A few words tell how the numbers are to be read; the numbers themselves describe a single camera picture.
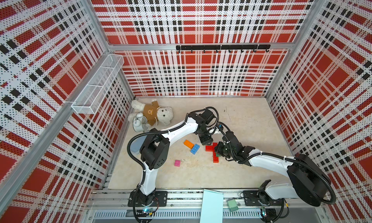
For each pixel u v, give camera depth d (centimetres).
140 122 92
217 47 89
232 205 72
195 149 91
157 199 73
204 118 71
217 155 85
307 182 42
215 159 86
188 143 93
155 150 50
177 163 84
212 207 69
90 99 92
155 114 101
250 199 73
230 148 66
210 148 88
